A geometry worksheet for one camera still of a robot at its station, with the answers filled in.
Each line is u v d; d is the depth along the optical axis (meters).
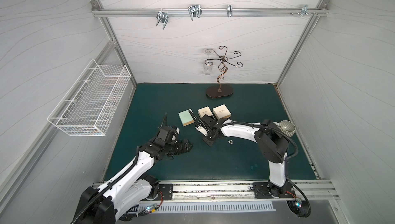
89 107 0.69
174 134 0.67
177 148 0.72
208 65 1.03
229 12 0.78
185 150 0.72
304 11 0.77
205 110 1.01
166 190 0.74
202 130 0.77
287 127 0.95
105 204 0.39
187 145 0.72
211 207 0.70
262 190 0.73
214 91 1.15
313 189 0.76
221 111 1.01
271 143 0.50
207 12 0.80
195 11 0.76
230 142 0.91
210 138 0.81
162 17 0.79
